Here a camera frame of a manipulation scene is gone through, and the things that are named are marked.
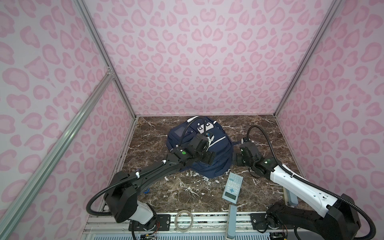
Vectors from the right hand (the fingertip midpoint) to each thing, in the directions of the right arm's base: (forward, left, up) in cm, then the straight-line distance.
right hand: (239, 156), depth 82 cm
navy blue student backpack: (+10, +10, -1) cm, 15 cm away
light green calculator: (-13, +4, -11) cm, 18 cm away
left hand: (+1, +15, +5) cm, 16 cm away
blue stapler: (-16, +51, -13) cm, 55 cm away
